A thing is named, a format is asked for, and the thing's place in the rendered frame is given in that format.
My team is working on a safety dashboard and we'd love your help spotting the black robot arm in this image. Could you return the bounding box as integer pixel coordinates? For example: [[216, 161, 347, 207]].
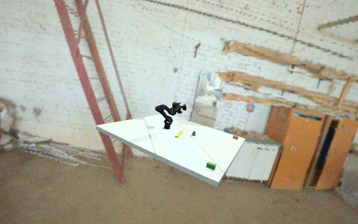
[[155, 102, 182, 129]]

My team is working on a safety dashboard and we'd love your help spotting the green rectangular block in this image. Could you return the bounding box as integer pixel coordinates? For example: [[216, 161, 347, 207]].
[[206, 161, 216, 170]]

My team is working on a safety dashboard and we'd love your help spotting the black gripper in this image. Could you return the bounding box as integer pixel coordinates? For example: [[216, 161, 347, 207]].
[[177, 103, 186, 111]]

